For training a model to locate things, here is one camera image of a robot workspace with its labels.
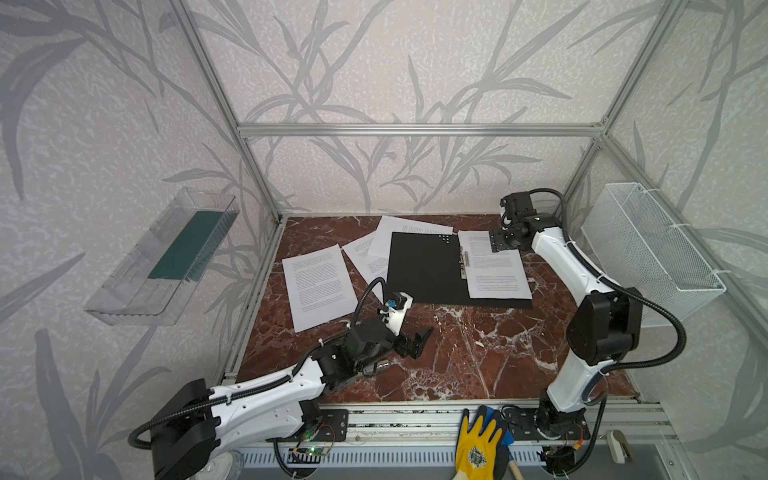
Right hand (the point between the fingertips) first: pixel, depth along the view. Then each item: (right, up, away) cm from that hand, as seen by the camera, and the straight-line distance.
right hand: (507, 230), depth 92 cm
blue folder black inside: (-24, -13, +14) cm, 30 cm away
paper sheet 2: (-2, -15, +10) cm, 18 cm away
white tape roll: (-71, -52, -28) cm, 92 cm away
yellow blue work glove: (-14, -52, -24) cm, 59 cm away
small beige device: (+19, -52, -22) cm, 59 cm away
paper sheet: (-62, -19, +9) cm, 65 cm away
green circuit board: (-54, -54, -21) cm, 79 cm away
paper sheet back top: (-41, -4, +21) cm, 46 cm away
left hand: (-27, -22, -17) cm, 39 cm away
